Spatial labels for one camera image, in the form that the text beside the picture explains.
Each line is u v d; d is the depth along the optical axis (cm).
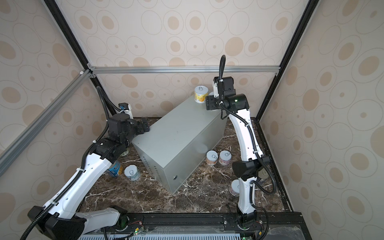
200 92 78
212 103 69
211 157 92
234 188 80
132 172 85
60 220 38
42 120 62
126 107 59
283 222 76
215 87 68
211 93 74
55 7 68
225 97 56
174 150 61
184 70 89
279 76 93
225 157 92
